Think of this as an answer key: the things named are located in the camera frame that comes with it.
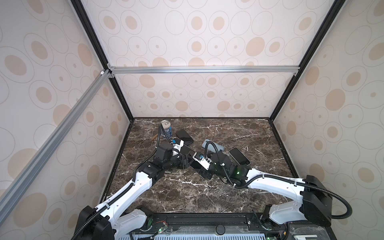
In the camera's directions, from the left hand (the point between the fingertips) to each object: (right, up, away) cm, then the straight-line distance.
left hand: (194, 158), depth 76 cm
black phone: (+1, -2, -8) cm, 8 cm away
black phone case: (-8, +10, +34) cm, 36 cm away
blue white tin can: (-18, +15, +25) cm, 34 cm away
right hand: (+2, -3, +3) cm, 4 cm away
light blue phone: (-6, +1, +27) cm, 27 cm away
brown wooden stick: (-28, +10, +31) cm, 42 cm away
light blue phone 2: (+29, -3, +22) cm, 37 cm away
